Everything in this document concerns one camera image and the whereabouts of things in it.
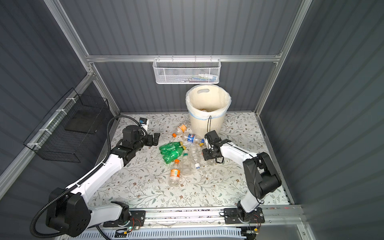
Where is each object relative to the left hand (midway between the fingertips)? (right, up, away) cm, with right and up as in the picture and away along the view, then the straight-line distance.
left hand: (151, 132), depth 84 cm
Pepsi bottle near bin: (+23, -5, +16) cm, 28 cm away
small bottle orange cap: (+15, +1, +22) cm, 26 cm away
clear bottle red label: (+34, -18, +3) cm, 39 cm away
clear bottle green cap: (+19, -20, +8) cm, 29 cm away
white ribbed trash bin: (+34, +18, +22) cm, 44 cm away
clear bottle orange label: (+13, -28, +2) cm, 31 cm away
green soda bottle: (+8, -10, +14) cm, 19 cm away
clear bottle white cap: (+26, -14, +11) cm, 31 cm away
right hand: (+34, -15, +9) cm, 38 cm away
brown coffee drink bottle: (+31, +14, +12) cm, 36 cm away
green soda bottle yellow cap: (+12, -14, +8) cm, 20 cm away
